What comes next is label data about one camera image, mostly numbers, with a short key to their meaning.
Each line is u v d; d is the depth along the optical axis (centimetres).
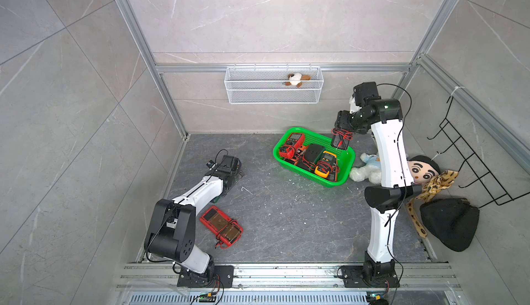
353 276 73
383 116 53
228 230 81
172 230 45
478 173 65
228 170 71
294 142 104
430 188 76
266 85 101
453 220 67
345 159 102
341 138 78
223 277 73
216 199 92
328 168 95
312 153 102
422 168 80
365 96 59
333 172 98
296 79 87
